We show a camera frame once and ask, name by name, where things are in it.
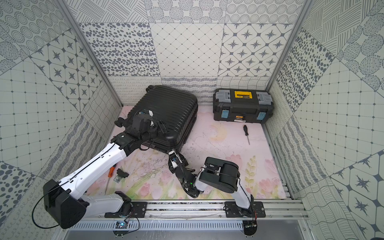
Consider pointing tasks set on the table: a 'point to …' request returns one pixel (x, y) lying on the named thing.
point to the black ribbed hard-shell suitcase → (176, 110)
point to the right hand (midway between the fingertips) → (175, 153)
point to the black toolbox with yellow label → (243, 105)
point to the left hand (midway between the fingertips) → (170, 127)
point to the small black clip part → (121, 174)
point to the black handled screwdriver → (246, 133)
